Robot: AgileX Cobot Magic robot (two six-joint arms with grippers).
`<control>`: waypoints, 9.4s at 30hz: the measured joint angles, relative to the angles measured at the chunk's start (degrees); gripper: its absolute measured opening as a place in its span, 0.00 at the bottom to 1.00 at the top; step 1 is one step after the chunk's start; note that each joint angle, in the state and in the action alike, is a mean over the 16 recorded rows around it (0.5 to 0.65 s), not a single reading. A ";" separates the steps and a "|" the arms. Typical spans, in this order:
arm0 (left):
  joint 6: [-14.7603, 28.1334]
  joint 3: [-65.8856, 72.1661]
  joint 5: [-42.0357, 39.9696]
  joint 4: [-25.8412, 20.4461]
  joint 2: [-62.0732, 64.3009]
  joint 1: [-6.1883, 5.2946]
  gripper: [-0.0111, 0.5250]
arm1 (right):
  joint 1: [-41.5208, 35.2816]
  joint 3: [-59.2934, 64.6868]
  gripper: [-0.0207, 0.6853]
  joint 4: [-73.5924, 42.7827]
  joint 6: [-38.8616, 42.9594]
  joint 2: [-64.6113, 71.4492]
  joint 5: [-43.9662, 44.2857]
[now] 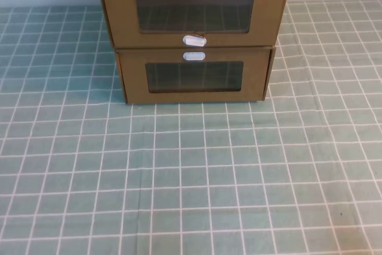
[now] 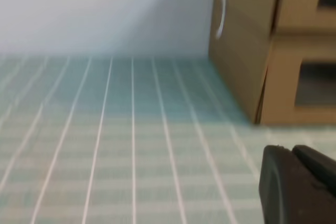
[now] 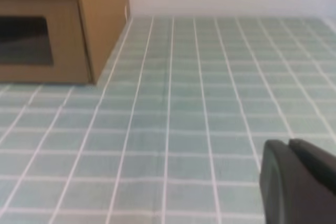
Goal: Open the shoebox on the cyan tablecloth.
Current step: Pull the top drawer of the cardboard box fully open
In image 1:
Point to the cyan grid tablecloth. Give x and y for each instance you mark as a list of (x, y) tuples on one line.
[(84, 173)]

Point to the brown cardboard shoebox drawer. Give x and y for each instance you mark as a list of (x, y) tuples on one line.
[(191, 7)]

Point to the white drawer handle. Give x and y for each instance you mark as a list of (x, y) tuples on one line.
[(194, 56), (194, 40)]

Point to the white lower drawer handle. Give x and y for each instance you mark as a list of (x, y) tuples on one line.
[(194, 56)]

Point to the white upper drawer handle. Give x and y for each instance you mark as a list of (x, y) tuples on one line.
[(194, 40)]

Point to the lower brown cardboard shoebox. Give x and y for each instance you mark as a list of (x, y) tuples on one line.
[(230, 74)]

